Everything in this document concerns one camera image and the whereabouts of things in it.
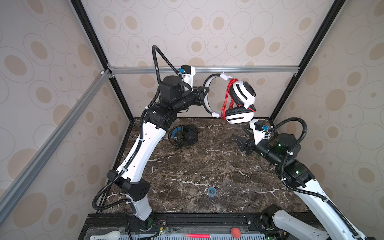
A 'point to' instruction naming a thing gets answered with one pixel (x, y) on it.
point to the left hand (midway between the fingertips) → (214, 86)
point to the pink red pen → (198, 235)
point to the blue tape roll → (212, 191)
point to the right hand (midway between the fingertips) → (240, 131)
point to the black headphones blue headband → (183, 135)
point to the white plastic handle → (114, 235)
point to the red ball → (236, 232)
